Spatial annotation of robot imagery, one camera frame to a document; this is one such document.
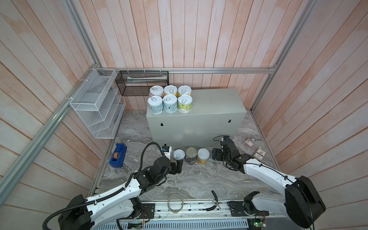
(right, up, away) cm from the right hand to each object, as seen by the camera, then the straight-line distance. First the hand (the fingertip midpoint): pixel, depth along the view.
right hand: (218, 151), depth 89 cm
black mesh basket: (-55, +48, +14) cm, 74 cm away
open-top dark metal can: (-17, -1, -6) cm, 18 cm away
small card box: (+28, -2, +4) cm, 29 cm away
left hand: (-26, -5, -9) cm, 28 cm away
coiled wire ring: (-28, -29, -15) cm, 43 cm away
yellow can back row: (-10, -1, -3) cm, 10 cm away
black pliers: (-4, -26, -13) cm, 29 cm away
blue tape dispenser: (-63, -3, -3) cm, 63 cm away
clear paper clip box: (+23, +3, +9) cm, 25 cm away
